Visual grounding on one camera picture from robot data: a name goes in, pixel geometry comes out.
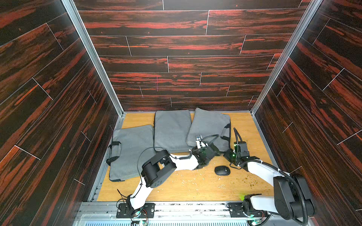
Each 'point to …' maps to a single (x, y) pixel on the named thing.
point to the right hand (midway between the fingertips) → (227, 153)
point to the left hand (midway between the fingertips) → (208, 145)
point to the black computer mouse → (222, 170)
